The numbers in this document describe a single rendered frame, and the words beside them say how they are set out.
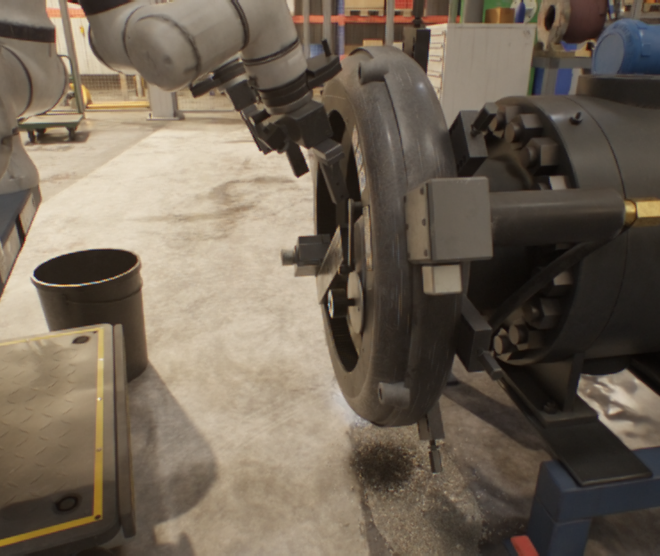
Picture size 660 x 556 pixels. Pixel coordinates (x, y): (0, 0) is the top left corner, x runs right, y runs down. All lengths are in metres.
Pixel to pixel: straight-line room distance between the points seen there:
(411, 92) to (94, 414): 0.83
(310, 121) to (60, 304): 1.11
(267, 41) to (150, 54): 0.16
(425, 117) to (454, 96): 4.04
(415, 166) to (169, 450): 1.05
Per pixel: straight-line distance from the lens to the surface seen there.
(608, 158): 1.08
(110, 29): 0.83
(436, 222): 0.68
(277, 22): 0.78
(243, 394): 1.71
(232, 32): 0.74
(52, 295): 1.72
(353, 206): 0.90
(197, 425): 1.61
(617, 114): 1.18
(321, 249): 1.25
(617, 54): 1.55
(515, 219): 0.74
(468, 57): 4.90
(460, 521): 1.35
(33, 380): 1.34
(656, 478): 1.23
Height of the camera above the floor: 0.98
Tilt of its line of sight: 23 degrees down
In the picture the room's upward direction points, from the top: straight up
